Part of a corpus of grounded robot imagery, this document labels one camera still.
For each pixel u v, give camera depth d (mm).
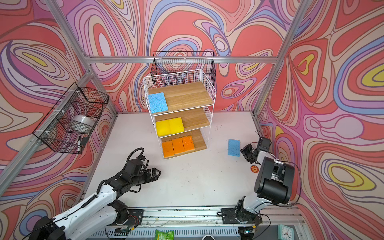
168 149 955
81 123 703
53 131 664
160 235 677
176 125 780
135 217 730
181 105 672
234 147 977
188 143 986
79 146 719
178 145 983
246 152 842
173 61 885
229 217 724
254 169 899
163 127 769
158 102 661
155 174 763
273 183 466
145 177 736
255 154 696
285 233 677
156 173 766
